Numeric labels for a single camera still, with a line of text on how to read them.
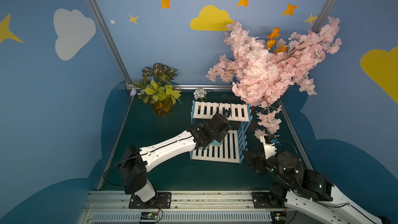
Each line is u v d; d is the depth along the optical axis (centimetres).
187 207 74
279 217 72
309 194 46
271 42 74
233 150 90
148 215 72
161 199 75
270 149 58
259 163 59
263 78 57
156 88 90
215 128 57
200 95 104
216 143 91
